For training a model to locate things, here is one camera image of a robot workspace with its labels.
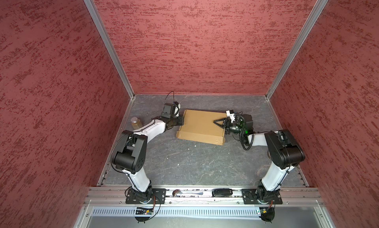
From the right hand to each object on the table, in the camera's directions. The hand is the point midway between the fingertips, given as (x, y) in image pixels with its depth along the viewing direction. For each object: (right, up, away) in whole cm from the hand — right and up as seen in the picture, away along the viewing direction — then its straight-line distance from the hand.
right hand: (213, 126), depth 88 cm
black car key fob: (+3, -32, -15) cm, 35 cm away
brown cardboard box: (-9, 0, -1) cm, 9 cm away
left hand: (-19, +3, +7) cm, 20 cm away
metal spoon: (-21, -34, -12) cm, 42 cm away
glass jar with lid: (-49, +2, +4) cm, 50 cm away
